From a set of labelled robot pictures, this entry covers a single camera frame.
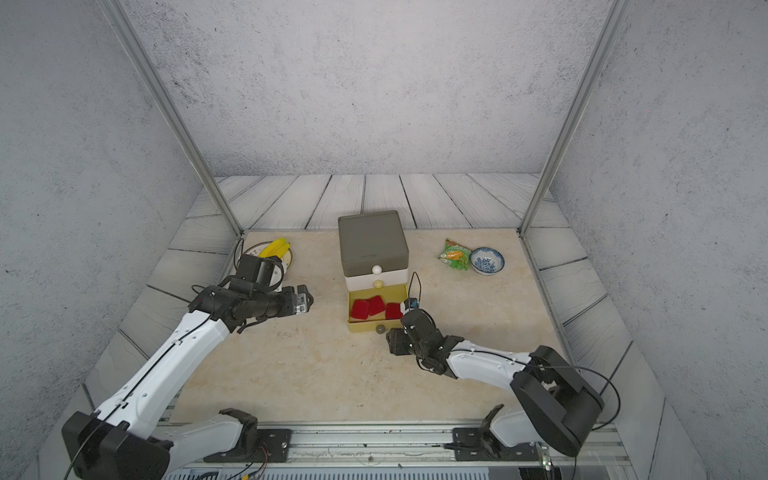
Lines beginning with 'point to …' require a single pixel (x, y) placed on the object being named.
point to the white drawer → (358, 282)
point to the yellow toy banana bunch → (278, 247)
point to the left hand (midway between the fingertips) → (303, 301)
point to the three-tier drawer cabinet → (373, 256)
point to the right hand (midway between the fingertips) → (394, 336)
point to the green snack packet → (456, 255)
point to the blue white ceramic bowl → (487, 261)
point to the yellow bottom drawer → (376, 323)
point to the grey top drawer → (370, 239)
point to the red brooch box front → (359, 309)
